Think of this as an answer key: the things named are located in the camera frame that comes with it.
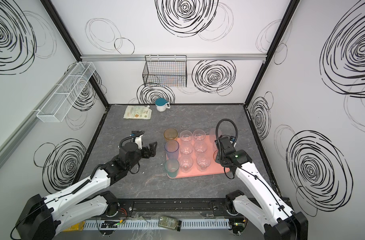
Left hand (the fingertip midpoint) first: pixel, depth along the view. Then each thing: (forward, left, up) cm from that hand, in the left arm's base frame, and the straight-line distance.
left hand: (151, 142), depth 80 cm
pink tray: (-5, -25, -7) cm, 26 cm away
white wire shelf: (+10, +45, +18) cm, 49 cm away
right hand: (-6, -38, -5) cm, 38 cm away
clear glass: (+13, -27, -11) cm, 32 cm away
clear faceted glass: (+12, -19, -12) cm, 25 cm away
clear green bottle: (-35, -13, -11) cm, 39 cm away
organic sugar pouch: (+35, +20, -15) cm, 43 cm away
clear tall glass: (-5, -19, -14) cm, 25 cm away
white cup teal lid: (+38, +1, -10) cm, 39 cm away
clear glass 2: (+5, -28, -13) cm, 31 cm away
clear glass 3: (-4, -29, -15) cm, 34 cm away
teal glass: (-9, -11, -11) cm, 18 cm away
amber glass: (+10, -9, -6) cm, 15 cm away
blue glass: (+1, -11, -8) cm, 13 cm away
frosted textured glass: (+12, -35, -8) cm, 38 cm away
